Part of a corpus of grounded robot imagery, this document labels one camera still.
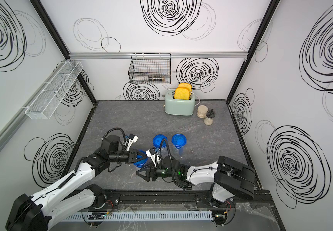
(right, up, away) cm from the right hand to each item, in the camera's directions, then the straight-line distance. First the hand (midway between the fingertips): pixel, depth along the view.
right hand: (139, 172), depth 70 cm
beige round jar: (+40, +31, +38) cm, 63 cm away
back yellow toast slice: (+27, +49, +29) cm, 63 cm away
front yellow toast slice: (+24, +43, +29) cm, 57 cm away
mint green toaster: (+22, +34, +35) cm, 53 cm away
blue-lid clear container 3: (+21, +14, +11) cm, 27 cm away
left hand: (+3, +6, +3) cm, 7 cm away
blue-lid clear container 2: (+8, +14, +11) cm, 19 cm away
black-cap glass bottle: (+44, +25, +34) cm, 61 cm away
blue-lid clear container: (+1, +4, +3) cm, 5 cm away
